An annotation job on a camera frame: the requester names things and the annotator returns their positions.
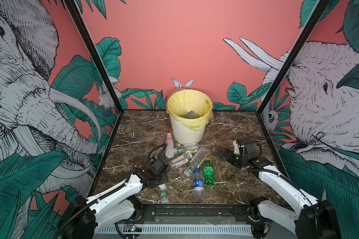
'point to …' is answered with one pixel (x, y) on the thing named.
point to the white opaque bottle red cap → (169, 152)
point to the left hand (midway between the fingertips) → (165, 176)
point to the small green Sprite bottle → (209, 179)
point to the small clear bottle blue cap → (198, 192)
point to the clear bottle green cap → (163, 193)
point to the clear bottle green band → (192, 147)
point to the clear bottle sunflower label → (196, 161)
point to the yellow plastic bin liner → (180, 101)
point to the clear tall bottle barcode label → (191, 114)
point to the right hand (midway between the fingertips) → (221, 153)
